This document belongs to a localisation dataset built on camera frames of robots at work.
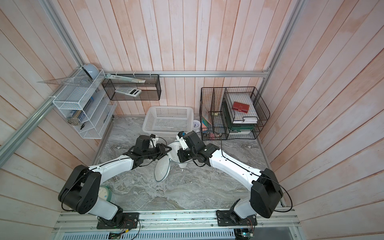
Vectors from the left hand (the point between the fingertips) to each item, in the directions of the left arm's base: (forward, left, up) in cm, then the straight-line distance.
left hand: (170, 151), depth 87 cm
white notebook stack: (+20, -52, +7) cm, 56 cm away
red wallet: (+26, -45, +12) cm, 54 cm away
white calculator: (+36, +27, +16) cm, 48 cm away
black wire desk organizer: (+22, -41, +11) cm, 48 cm away
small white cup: (+27, -17, -8) cm, 33 cm away
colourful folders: (+30, -24, -5) cm, 38 cm away
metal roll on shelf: (+7, +49, +20) cm, 53 cm away
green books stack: (+19, -43, 0) cm, 47 cm away
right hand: (-4, -5, +5) cm, 8 cm away
